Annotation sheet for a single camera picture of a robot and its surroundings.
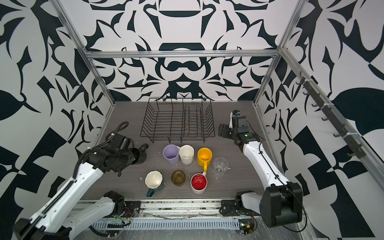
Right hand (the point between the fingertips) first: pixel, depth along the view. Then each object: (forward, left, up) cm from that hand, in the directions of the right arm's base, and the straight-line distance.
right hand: (225, 126), depth 84 cm
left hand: (-16, +50, -2) cm, 52 cm away
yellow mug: (-12, +12, -16) cm, 23 cm away
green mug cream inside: (-25, +39, -11) cm, 47 cm away
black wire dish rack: (+19, +29, -16) cm, 38 cm away
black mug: (-19, +44, +7) cm, 48 cm away
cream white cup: (-10, +22, -11) cm, 27 cm away
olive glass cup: (-23, +27, -16) cm, 38 cm away
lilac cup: (-11, +31, -10) cm, 34 cm away
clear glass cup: (-16, +3, -16) cm, 23 cm away
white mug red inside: (-26, +16, -16) cm, 34 cm away
